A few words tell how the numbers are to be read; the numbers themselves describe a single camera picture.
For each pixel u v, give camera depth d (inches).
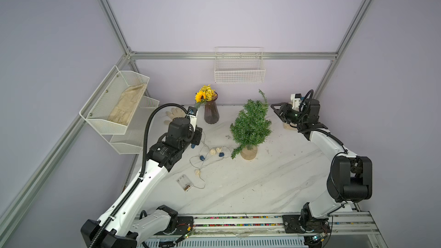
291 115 30.1
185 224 28.8
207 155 34.8
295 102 31.5
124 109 30.7
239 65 37.5
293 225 28.9
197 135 25.6
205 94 36.2
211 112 41.0
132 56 36.7
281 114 30.6
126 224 14.9
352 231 28.9
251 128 28.9
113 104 30.9
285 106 30.6
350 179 17.8
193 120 25.1
